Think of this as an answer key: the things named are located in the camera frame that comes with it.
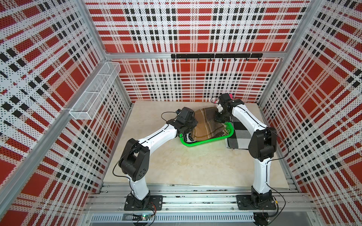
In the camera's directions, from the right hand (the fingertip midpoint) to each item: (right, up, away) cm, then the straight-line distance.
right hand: (218, 119), depth 93 cm
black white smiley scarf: (-21, -12, -1) cm, 24 cm away
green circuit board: (-45, -49, -23) cm, 70 cm away
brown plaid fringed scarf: (-7, -5, -1) cm, 9 cm away
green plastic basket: (-18, -16, -5) cm, 24 cm away
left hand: (-13, -1, -5) cm, 14 cm away
